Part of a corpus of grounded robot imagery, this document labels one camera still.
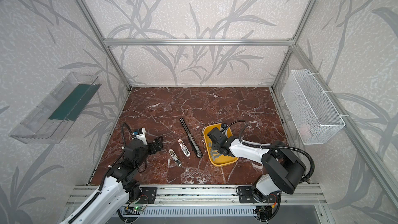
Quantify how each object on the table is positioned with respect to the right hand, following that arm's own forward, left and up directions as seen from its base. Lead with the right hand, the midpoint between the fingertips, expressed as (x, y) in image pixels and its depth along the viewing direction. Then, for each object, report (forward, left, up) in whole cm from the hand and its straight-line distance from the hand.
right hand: (217, 138), depth 91 cm
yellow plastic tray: (-12, +1, -2) cm, 12 cm away
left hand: (-2, +32, +9) cm, 33 cm away
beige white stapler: (-12, +23, 0) cm, 26 cm away
